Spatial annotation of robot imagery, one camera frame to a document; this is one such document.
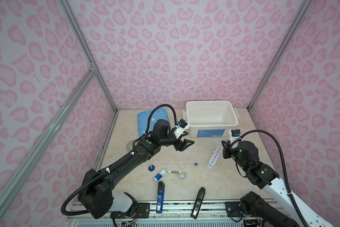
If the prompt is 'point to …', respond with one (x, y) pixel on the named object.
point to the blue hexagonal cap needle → (151, 168)
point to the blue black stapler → (161, 187)
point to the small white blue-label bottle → (159, 175)
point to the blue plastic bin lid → (143, 120)
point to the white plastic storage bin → (212, 118)
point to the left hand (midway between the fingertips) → (191, 135)
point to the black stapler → (195, 212)
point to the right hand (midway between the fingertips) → (223, 140)
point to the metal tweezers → (171, 171)
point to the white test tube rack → (214, 158)
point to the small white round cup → (182, 175)
